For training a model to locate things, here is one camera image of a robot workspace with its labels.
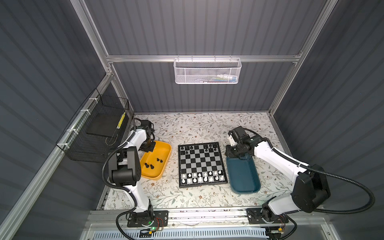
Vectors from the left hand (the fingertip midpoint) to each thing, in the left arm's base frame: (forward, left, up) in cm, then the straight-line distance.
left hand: (144, 150), depth 93 cm
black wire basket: (-1, +19, +22) cm, 29 cm away
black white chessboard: (-10, -35, -4) cm, 37 cm away
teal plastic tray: (-18, -60, -4) cm, 63 cm away
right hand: (-9, -51, +5) cm, 52 cm away
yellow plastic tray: (-8, -6, -5) cm, 11 cm away
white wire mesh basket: (+52, -44, +23) cm, 72 cm away
